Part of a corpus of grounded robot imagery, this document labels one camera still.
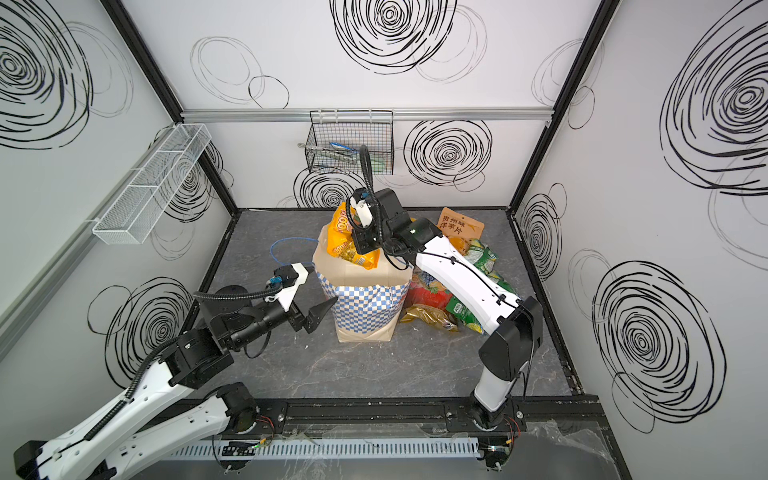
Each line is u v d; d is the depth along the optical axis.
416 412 0.76
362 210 0.68
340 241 0.74
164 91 0.85
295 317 0.55
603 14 0.72
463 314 0.86
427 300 0.90
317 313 0.56
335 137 0.96
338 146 0.91
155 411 0.45
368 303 0.71
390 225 0.56
